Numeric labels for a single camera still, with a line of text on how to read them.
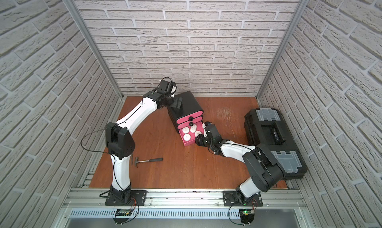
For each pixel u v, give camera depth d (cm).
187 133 95
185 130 97
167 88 71
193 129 97
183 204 73
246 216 70
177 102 83
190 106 92
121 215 71
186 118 87
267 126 82
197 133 95
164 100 68
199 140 79
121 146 53
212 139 71
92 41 87
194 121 92
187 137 94
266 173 45
